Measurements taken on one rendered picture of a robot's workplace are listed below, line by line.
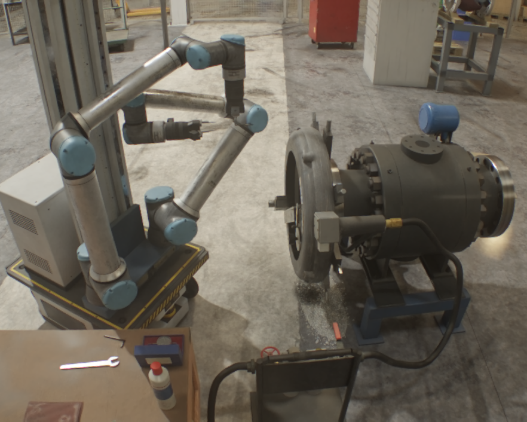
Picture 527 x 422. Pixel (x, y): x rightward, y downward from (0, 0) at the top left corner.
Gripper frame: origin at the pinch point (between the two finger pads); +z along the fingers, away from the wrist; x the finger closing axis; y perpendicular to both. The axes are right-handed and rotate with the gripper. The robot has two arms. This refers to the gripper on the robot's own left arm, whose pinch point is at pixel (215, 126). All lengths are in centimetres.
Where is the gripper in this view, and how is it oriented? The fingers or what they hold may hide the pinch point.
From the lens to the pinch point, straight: 182.9
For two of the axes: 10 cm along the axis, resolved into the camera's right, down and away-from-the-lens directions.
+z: 10.0, -0.5, 0.7
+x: 0.0, -8.2, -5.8
